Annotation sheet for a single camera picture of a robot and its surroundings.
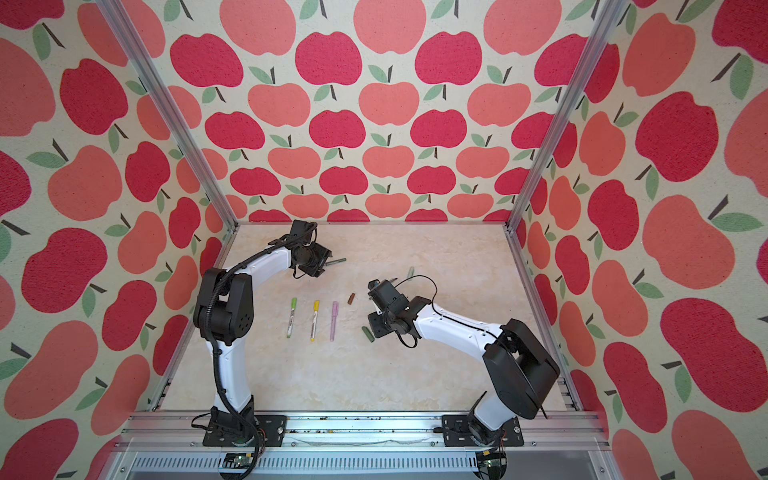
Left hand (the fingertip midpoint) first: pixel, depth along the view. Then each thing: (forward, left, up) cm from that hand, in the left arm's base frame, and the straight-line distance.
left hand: (336, 259), depth 102 cm
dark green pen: (+3, +1, -5) cm, 6 cm away
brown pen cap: (-13, -5, -6) cm, 15 cm away
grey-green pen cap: (-2, -26, -6) cm, 27 cm away
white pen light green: (-13, +14, -7) cm, 20 cm away
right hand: (-23, -16, 0) cm, 28 cm away
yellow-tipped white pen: (-20, +6, -6) cm, 21 cm away
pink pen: (-17, 0, -6) cm, 18 cm away
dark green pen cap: (-25, -12, -7) cm, 28 cm away
